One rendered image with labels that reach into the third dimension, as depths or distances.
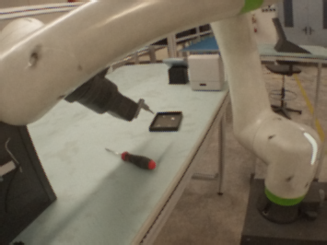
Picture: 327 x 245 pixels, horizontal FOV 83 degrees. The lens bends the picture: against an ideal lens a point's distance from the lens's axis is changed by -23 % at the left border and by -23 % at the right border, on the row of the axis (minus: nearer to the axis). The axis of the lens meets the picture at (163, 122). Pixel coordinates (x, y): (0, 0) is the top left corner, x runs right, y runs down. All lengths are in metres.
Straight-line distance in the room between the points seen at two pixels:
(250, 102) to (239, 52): 0.13
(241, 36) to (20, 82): 0.44
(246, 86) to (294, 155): 0.20
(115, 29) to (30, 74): 0.10
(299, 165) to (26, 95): 0.51
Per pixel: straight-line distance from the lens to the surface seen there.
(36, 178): 0.47
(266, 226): 0.64
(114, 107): 0.49
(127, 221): 0.40
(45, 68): 0.25
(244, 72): 0.55
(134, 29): 0.26
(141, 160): 0.50
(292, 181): 0.56
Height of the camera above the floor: 1.29
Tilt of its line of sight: 24 degrees down
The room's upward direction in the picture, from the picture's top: 8 degrees counter-clockwise
